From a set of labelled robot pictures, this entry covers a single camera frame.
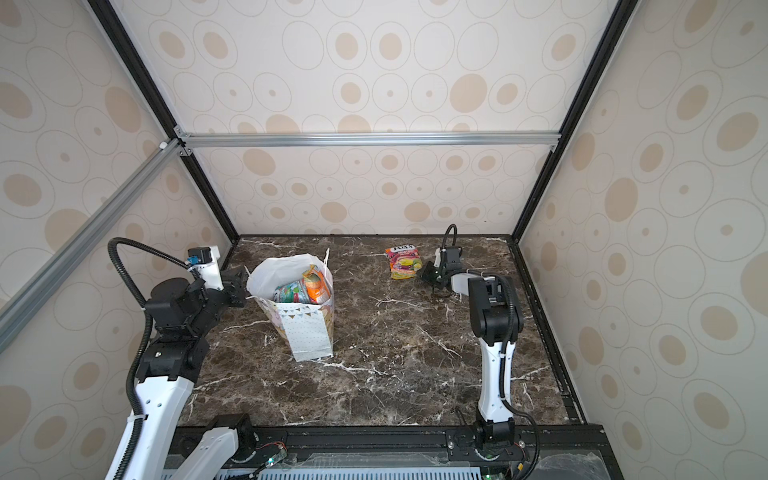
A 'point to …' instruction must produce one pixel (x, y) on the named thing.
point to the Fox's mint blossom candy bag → (292, 292)
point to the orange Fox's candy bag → (318, 287)
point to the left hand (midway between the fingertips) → (248, 263)
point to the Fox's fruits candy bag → (404, 261)
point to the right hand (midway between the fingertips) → (420, 270)
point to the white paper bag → (308, 329)
